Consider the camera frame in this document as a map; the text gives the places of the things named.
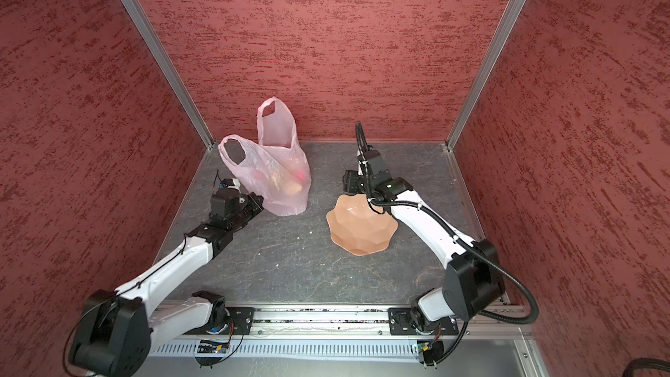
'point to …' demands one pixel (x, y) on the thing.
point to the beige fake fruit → (292, 187)
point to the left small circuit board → (211, 346)
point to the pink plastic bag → (273, 166)
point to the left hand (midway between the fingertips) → (264, 200)
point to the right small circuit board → (430, 352)
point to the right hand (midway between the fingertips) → (349, 184)
